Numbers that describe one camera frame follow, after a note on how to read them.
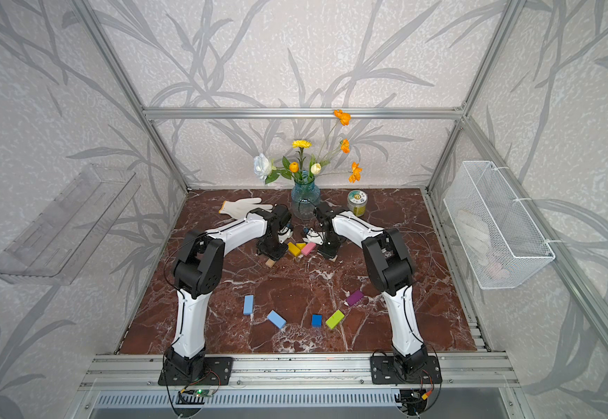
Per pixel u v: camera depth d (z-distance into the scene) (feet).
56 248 2.12
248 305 2.80
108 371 2.44
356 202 3.45
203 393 2.31
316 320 2.67
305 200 3.44
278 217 2.68
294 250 3.23
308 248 3.25
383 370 2.38
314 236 2.94
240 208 3.70
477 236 2.50
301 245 3.24
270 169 2.72
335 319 2.70
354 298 2.91
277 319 2.71
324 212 2.72
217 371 2.40
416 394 2.43
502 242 1.96
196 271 1.81
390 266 1.84
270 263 3.12
